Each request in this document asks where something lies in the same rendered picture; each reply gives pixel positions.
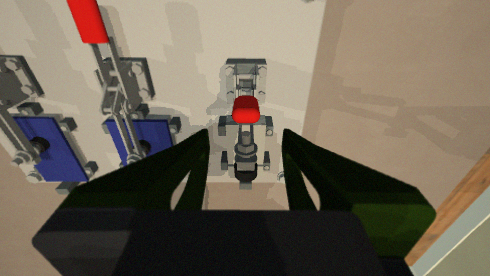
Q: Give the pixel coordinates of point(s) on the grey toggle clamp with red handle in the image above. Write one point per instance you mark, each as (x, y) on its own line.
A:
(17, 83)

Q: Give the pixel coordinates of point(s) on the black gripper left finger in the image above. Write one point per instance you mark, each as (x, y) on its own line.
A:
(149, 183)

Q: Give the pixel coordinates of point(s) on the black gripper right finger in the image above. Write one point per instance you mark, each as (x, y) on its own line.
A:
(394, 214)

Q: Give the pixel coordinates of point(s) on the cream rectangular block with slot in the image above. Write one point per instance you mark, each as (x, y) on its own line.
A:
(259, 129)

